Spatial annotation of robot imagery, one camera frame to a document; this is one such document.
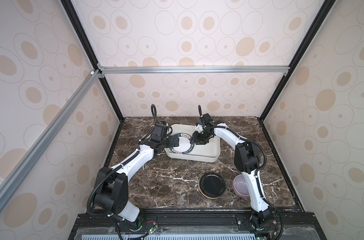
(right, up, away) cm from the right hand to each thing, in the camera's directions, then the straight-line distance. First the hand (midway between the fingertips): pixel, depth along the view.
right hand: (192, 142), depth 99 cm
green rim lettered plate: (-5, -4, +5) cm, 8 cm away
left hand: (-11, +4, -12) cm, 16 cm away
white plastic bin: (+11, -7, +1) cm, 13 cm away
